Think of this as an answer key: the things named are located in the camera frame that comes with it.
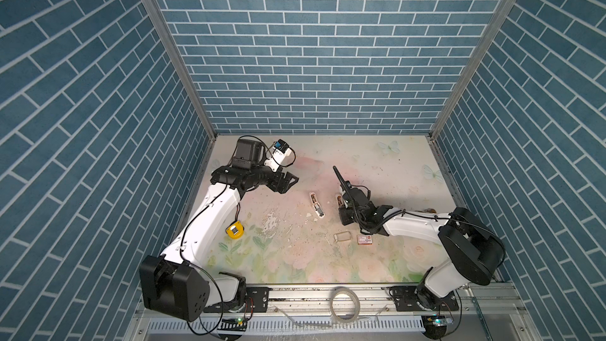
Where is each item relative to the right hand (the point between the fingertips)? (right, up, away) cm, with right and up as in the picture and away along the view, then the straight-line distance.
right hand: (339, 206), depth 91 cm
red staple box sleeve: (+9, -11, -6) cm, 15 cm away
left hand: (-19, +14, -14) cm, 27 cm away
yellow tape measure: (-39, -8, -5) cm, 41 cm away
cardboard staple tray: (+1, -11, -3) cm, 11 cm away
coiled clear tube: (+3, -25, -21) cm, 33 cm away
